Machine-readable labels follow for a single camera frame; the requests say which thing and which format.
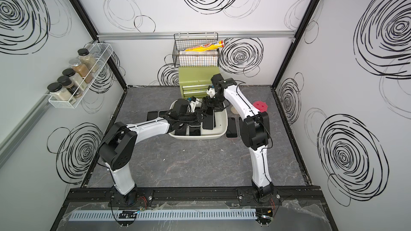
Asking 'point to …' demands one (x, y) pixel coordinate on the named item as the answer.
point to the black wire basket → (182, 58)
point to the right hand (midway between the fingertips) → (207, 109)
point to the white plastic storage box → (214, 124)
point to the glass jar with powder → (233, 109)
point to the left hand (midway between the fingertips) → (208, 116)
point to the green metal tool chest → (195, 81)
